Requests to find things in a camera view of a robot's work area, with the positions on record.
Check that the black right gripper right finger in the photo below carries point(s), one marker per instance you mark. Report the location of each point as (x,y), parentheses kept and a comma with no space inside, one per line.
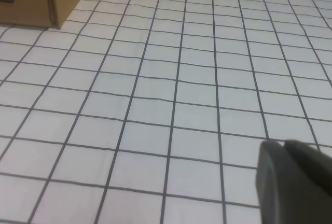
(315,165)

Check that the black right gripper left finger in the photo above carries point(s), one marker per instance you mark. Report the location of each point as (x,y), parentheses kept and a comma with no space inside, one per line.
(285,195)

